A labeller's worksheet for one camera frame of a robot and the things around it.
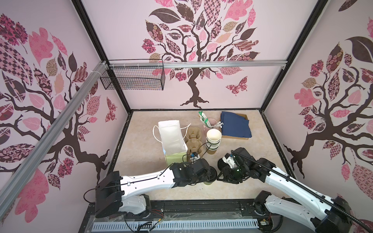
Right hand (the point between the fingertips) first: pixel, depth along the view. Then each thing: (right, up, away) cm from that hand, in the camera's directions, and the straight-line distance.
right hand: (219, 179), depth 73 cm
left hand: (-6, 0, +1) cm, 6 cm away
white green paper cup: (-5, -5, +7) cm, 10 cm away
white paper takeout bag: (-28, +23, +14) cm, 39 cm away
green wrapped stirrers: (-6, +33, +20) cm, 39 cm away
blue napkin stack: (+19, +27, +33) cm, 47 cm away
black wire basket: (-51, +62, +22) cm, 83 cm away
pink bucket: (+1, +30, +27) cm, 40 cm away
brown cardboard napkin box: (+15, +18, +29) cm, 38 cm away
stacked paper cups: (0, +21, +14) cm, 25 cm away
